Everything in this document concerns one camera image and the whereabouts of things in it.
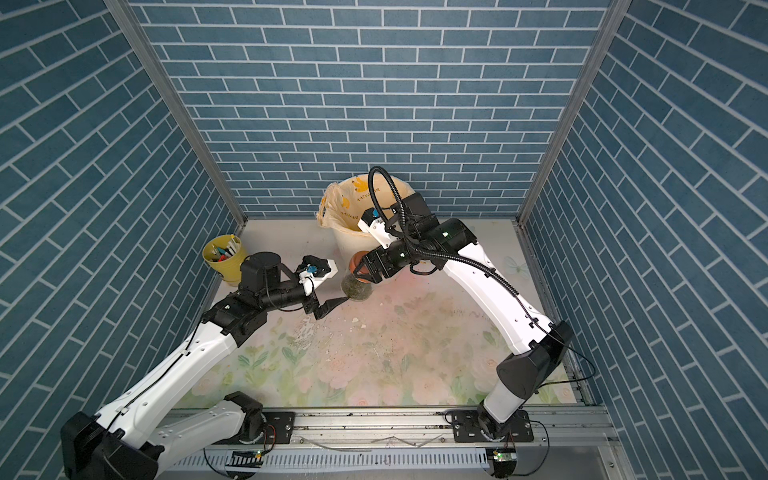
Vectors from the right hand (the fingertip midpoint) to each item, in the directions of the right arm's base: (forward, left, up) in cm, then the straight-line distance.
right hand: (371, 265), depth 69 cm
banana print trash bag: (+27, +14, -5) cm, 30 cm away
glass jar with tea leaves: (-4, +3, -5) cm, 7 cm away
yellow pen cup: (+15, +52, -19) cm, 57 cm away
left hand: (-1, +7, -5) cm, 8 cm away
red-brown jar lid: (-1, +3, +2) cm, 4 cm away
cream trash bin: (+12, +8, -7) cm, 16 cm away
